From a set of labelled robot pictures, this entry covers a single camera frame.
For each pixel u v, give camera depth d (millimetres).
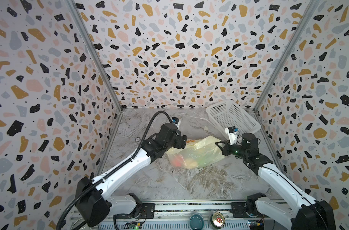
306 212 407
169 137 576
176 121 666
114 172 433
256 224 716
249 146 606
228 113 1187
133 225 702
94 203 372
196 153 817
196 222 699
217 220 626
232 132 705
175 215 731
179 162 843
